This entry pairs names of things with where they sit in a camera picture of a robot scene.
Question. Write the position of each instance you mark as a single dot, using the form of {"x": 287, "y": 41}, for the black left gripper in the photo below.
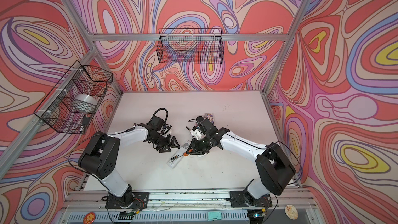
{"x": 162, "y": 150}

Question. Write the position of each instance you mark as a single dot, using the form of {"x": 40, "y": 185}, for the beige round disc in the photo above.
{"x": 291, "y": 212}

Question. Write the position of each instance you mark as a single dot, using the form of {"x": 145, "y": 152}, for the orange handled screwdriver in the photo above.
{"x": 178, "y": 156}

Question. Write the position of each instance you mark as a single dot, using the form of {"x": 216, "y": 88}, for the black wire basket back wall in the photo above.
{"x": 190, "y": 46}

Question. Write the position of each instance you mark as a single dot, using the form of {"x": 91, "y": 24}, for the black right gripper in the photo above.
{"x": 194, "y": 146}

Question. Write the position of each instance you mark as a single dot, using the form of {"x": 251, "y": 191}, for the green box on rail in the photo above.
{"x": 214, "y": 215}

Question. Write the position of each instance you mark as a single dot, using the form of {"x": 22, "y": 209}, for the black wire basket left wall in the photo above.
{"x": 58, "y": 113}

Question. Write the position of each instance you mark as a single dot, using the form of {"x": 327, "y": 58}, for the white remote with back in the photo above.
{"x": 183, "y": 148}

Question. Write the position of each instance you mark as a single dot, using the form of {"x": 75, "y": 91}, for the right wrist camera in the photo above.
{"x": 196, "y": 133}

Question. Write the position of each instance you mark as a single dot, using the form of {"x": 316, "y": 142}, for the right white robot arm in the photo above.
{"x": 274, "y": 167}

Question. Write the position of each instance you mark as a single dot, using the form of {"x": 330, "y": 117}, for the pink round speaker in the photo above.
{"x": 199, "y": 119}

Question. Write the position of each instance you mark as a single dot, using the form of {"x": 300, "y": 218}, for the silver tape roll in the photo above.
{"x": 84, "y": 103}

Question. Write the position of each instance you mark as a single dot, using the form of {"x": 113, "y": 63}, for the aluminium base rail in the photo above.
{"x": 197, "y": 199}

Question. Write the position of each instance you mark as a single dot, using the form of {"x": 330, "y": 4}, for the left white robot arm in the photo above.
{"x": 100, "y": 156}

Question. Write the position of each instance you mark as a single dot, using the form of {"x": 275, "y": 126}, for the red round sticker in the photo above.
{"x": 89, "y": 218}

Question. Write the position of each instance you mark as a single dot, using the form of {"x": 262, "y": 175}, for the small purple card box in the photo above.
{"x": 210, "y": 117}

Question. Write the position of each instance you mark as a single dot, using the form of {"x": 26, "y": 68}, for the black wire basket wall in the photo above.
{"x": 190, "y": 46}
{"x": 58, "y": 113}

